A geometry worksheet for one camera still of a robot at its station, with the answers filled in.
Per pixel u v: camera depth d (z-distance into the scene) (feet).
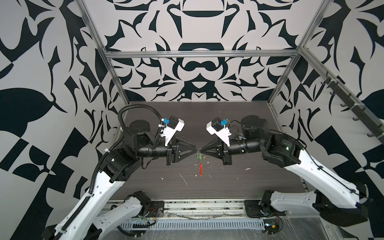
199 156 1.86
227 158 1.49
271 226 2.33
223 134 1.50
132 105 1.19
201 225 2.13
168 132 1.51
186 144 1.70
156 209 2.42
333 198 1.30
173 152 1.53
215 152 1.70
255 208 2.44
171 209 2.49
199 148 1.70
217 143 1.60
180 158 1.59
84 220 1.21
